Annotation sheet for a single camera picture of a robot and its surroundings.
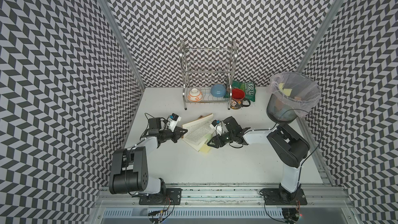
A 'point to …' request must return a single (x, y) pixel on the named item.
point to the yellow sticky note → (204, 148)
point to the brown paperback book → (198, 131)
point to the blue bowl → (218, 90)
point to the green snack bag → (249, 88)
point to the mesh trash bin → (279, 112)
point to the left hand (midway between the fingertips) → (184, 131)
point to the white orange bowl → (195, 95)
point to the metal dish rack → (207, 74)
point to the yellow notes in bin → (286, 91)
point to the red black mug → (238, 101)
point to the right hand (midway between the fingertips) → (211, 145)
